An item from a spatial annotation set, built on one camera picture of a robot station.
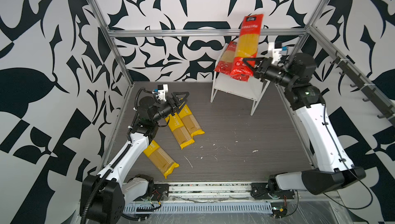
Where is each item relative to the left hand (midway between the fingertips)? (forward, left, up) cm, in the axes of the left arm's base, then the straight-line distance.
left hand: (189, 93), depth 68 cm
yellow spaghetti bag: (+5, +1, -32) cm, 33 cm away
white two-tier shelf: (+20, -20, -15) cm, 32 cm away
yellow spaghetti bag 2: (0, +8, -34) cm, 34 cm away
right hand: (+1, -21, +16) cm, 26 cm away
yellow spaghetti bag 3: (-18, +16, -34) cm, 41 cm away
